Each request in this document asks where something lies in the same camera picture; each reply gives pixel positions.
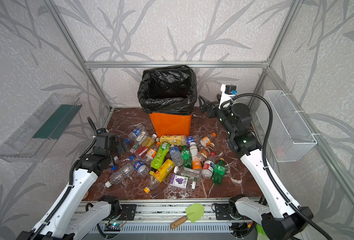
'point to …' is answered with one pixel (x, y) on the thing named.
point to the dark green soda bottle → (219, 172)
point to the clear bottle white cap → (120, 175)
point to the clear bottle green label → (192, 172)
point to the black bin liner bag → (168, 90)
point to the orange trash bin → (166, 124)
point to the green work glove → (261, 234)
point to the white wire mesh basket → (290, 137)
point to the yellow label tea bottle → (173, 139)
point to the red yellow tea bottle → (147, 143)
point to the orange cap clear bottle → (206, 140)
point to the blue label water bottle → (177, 156)
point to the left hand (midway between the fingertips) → (120, 139)
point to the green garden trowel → (194, 212)
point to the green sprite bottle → (187, 157)
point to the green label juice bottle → (159, 156)
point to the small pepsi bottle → (190, 139)
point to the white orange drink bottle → (196, 163)
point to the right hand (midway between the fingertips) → (209, 90)
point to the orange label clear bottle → (151, 154)
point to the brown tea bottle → (204, 152)
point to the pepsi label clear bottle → (141, 169)
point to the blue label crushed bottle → (133, 135)
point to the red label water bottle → (208, 166)
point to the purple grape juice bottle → (180, 181)
